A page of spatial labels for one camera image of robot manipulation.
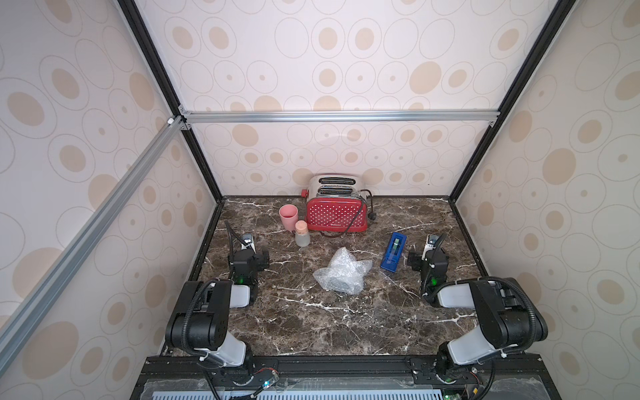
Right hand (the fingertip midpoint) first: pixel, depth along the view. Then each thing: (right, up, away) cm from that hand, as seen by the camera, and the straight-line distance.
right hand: (437, 251), depth 93 cm
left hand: (-68, +2, 0) cm, 68 cm away
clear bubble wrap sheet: (-35, -7, -8) cm, 37 cm away
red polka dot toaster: (-38, +18, +1) cm, 42 cm away
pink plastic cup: (-57, +13, +7) cm, 59 cm away
